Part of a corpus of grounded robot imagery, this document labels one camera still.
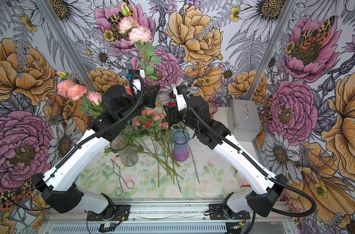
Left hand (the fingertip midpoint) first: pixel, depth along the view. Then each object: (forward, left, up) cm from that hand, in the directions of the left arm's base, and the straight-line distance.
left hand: (159, 91), depth 62 cm
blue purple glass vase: (-3, -9, -44) cm, 45 cm away
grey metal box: (+10, -50, -33) cm, 60 cm away
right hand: (-3, -4, -7) cm, 9 cm away
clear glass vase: (-10, +21, -40) cm, 46 cm away
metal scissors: (-22, +20, -48) cm, 57 cm away
